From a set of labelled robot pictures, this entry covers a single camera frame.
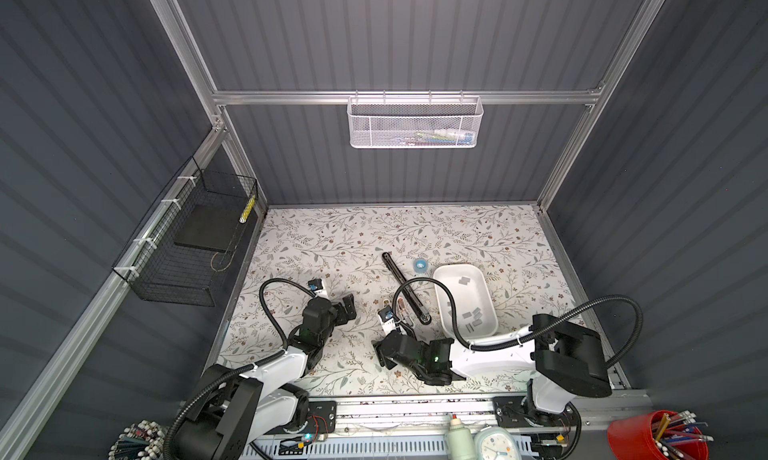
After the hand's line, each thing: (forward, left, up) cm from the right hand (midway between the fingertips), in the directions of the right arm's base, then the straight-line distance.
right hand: (382, 340), depth 82 cm
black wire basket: (+12, +48, +25) cm, 55 cm away
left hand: (+12, +13, +1) cm, 18 cm away
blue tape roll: (+28, -12, -4) cm, 30 cm away
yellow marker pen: (+27, +37, +24) cm, 52 cm away
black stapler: (+13, -9, -4) cm, 17 cm away
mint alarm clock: (-23, -27, -2) cm, 35 cm away
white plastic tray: (+10, -28, -5) cm, 30 cm away
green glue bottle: (-23, -18, +3) cm, 29 cm away
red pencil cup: (-22, -58, +7) cm, 63 cm away
